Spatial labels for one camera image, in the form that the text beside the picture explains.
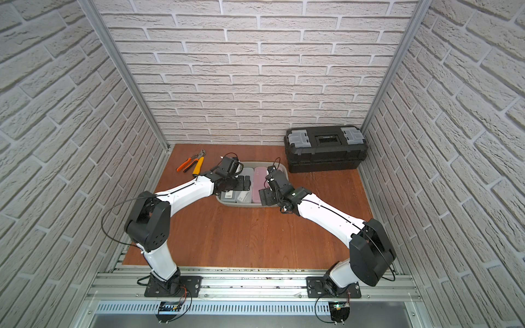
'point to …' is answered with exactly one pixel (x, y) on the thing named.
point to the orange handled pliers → (193, 159)
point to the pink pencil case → (259, 177)
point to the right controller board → (340, 311)
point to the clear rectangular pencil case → (229, 196)
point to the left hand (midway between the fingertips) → (245, 180)
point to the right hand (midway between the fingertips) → (274, 190)
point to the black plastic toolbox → (325, 148)
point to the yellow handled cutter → (199, 165)
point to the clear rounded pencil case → (247, 196)
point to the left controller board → (168, 306)
